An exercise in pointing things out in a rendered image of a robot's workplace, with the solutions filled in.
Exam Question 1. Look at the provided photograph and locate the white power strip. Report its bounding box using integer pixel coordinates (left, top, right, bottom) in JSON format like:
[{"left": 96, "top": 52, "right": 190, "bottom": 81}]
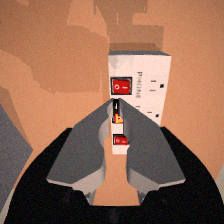
[{"left": 108, "top": 51, "right": 171, "bottom": 154}]

